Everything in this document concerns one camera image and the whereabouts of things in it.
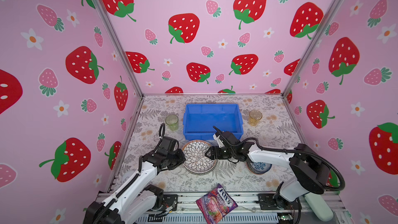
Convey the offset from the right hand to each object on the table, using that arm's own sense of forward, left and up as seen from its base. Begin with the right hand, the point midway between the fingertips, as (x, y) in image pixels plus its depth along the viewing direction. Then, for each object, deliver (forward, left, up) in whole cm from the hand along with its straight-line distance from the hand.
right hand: (207, 155), depth 83 cm
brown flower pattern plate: (-3, +6, -3) cm, 7 cm away
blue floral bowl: (-3, -27, 0) cm, 27 cm away
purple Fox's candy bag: (-22, -6, -5) cm, 24 cm away
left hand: (-3, +10, +1) cm, 11 cm away
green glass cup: (+23, +27, -5) cm, 36 cm away
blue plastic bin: (+28, +9, -7) cm, 31 cm away
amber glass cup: (+34, -29, -5) cm, 45 cm away
